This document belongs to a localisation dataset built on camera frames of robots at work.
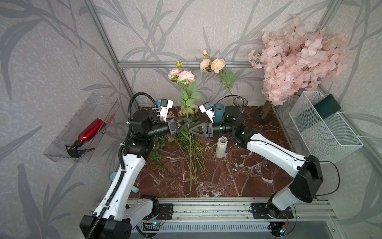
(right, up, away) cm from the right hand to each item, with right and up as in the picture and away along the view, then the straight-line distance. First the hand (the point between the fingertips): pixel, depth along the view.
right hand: (190, 131), depth 63 cm
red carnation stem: (+1, -17, +29) cm, 34 cm away
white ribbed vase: (+16, -10, +19) cm, 28 cm away
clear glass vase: (+32, +17, +36) cm, 51 cm away
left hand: (0, +3, -2) cm, 4 cm away
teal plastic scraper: (-31, -32, +16) cm, 48 cm away
